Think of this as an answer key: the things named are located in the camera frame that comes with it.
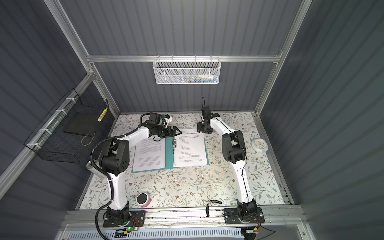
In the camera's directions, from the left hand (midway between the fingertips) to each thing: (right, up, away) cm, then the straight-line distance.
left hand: (177, 133), depth 98 cm
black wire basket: (-51, +1, -26) cm, 58 cm away
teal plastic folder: (-5, -15, -1) cm, 16 cm away
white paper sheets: (+8, -11, +1) cm, 14 cm away
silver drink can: (-43, -17, -21) cm, 51 cm away
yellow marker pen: (-39, +11, -17) cm, 44 cm away
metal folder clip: (-2, -7, +3) cm, 8 cm away
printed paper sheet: (-18, -14, -1) cm, 23 cm away
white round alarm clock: (+55, -8, 0) cm, 56 cm away
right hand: (+17, +1, +9) cm, 20 cm away
